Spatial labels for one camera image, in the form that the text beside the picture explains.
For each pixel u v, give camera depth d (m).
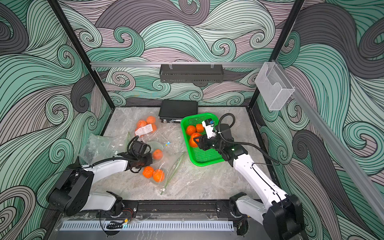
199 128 1.01
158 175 0.78
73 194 0.42
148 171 0.81
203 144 0.67
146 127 0.97
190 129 0.98
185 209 0.74
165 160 0.90
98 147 0.97
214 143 0.65
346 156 0.49
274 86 0.76
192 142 0.76
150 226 0.70
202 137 0.68
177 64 0.94
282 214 0.38
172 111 1.13
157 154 0.88
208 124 0.67
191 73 0.96
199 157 0.92
